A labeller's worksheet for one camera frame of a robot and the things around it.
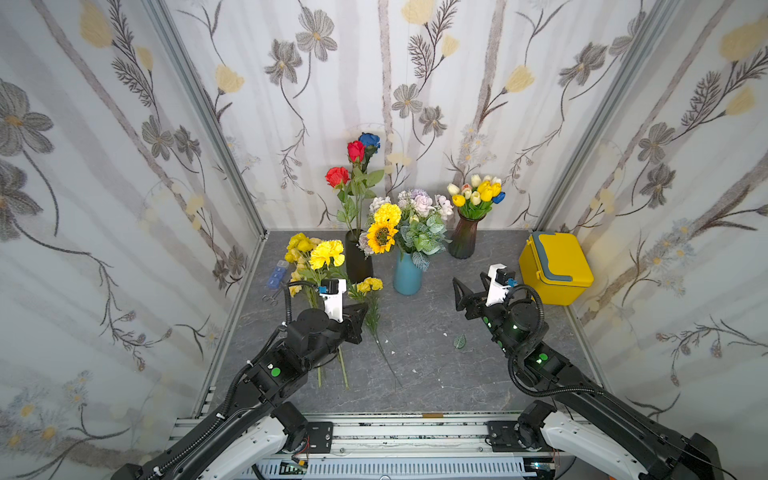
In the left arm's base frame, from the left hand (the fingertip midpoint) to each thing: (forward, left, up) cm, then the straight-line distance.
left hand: (372, 307), depth 69 cm
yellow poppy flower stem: (-8, +16, -26) cm, 31 cm away
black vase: (+26, +6, -19) cm, 33 cm away
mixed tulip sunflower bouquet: (+34, -31, +3) cm, 46 cm away
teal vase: (+21, -11, -17) cm, 29 cm away
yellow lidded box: (+19, -56, -12) cm, 60 cm away
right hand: (+5, -25, +4) cm, 26 cm away
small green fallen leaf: (+2, -26, -26) cm, 37 cm away
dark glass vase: (+37, -32, -18) cm, 52 cm away
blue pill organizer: (+26, +36, -25) cm, 51 cm away
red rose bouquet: (+37, +6, +7) cm, 38 cm away
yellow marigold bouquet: (+24, -12, +4) cm, 27 cm away
